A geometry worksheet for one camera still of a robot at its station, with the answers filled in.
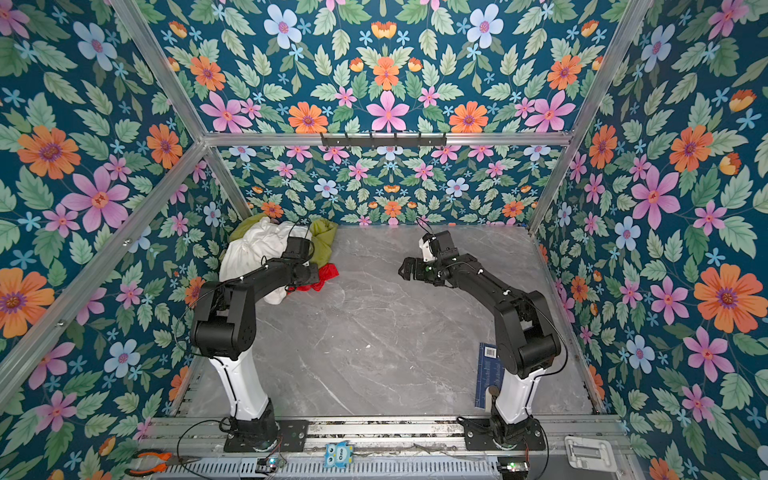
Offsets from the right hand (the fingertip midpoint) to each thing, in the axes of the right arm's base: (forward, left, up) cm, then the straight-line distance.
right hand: (412, 269), depth 92 cm
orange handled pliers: (-48, +59, -11) cm, 77 cm away
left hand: (+6, +34, -5) cm, 35 cm away
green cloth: (+22, +34, -6) cm, 41 cm away
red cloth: (+6, +31, -10) cm, 33 cm away
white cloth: (+14, +50, +1) cm, 52 cm away
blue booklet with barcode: (-28, -22, -11) cm, 37 cm away
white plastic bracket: (-47, -41, -10) cm, 64 cm away
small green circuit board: (-49, +35, -12) cm, 61 cm away
